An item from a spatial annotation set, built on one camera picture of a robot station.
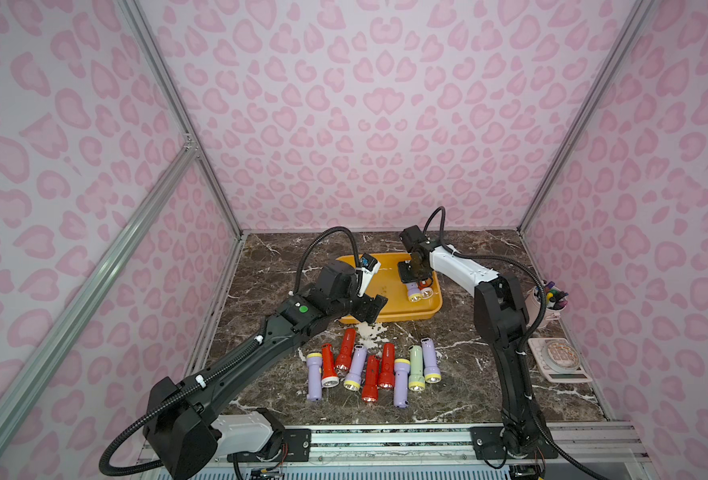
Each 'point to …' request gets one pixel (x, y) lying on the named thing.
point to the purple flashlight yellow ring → (353, 379)
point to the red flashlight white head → (329, 377)
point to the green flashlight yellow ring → (416, 380)
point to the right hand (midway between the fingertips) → (409, 274)
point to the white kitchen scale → (559, 360)
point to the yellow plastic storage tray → (388, 283)
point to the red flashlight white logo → (424, 286)
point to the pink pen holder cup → (556, 300)
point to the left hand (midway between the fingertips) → (376, 291)
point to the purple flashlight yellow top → (401, 382)
